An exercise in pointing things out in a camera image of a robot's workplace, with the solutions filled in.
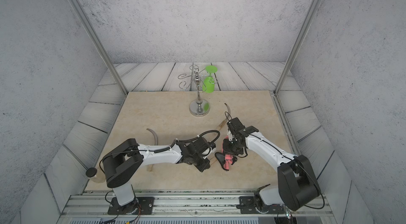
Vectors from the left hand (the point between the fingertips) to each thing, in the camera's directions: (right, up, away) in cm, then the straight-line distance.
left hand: (210, 168), depth 84 cm
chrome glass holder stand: (-8, +31, +27) cm, 42 cm away
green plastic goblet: (-1, +47, +15) cm, 49 cm away
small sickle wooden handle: (+8, +22, +18) cm, 29 cm away
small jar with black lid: (-53, 0, -9) cm, 54 cm away
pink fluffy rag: (+9, +6, -5) cm, 12 cm away
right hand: (+8, +9, -1) cm, 12 cm away
